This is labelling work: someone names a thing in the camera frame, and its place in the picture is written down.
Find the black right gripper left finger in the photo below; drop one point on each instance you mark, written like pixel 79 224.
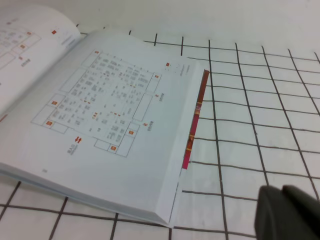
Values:
pixel 274 214

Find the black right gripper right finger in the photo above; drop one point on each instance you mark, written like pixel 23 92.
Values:
pixel 307 207

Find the white book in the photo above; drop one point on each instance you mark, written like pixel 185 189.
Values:
pixel 105 119

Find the white grid tablecloth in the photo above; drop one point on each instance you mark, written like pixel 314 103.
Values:
pixel 259 124

